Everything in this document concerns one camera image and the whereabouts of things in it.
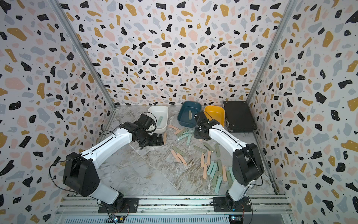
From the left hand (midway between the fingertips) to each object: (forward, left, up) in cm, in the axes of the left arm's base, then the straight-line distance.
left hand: (159, 142), depth 84 cm
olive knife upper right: (+14, -22, -14) cm, 29 cm away
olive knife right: (+4, -32, -14) cm, 35 cm away
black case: (+27, -58, -9) cm, 65 cm away
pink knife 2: (-4, -31, -13) cm, 34 cm away
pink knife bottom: (-13, -28, -13) cm, 33 cm away
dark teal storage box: (+37, -17, -12) cm, 42 cm away
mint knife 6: (-13, -44, -12) cm, 47 cm away
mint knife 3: (+18, -21, -14) cm, 31 cm away
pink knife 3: (-17, -39, -13) cm, 45 cm away
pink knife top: (+20, -7, -12) cm, 25 cm away
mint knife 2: (+11, -14, -12) cm, 22 cm away
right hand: (+8, -26, -2) cm, 27 cm away
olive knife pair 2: (+1, -11, -13) cm, 18 cm away
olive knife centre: (+2, -27, -13) cm, 30 cm away
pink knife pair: (-6, -11, -12) cm, 18 cm away
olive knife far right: (+1, -38, -13) cm, 40 cm away
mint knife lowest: (-21, -35, -13) cm, 43 cm away
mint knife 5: (-13, -33, -13) cm, 38 cm away
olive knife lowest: (-20, -32, -13) cm, 40 cm away
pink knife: (-6, -27, -12) cm, 30 cm away
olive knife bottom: (-7, -38, -14) cm, 41 cm away
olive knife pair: (+34, -20, -13) cm, 41 cm away
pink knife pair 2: (-6, -14, -12) cm, 19 cm away
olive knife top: (+18, -14, -13) cm, 26 cm away
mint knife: (+10, -18, -13) cm, 24 cm away
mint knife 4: (-11, -31, -13) cm, 36 cm away
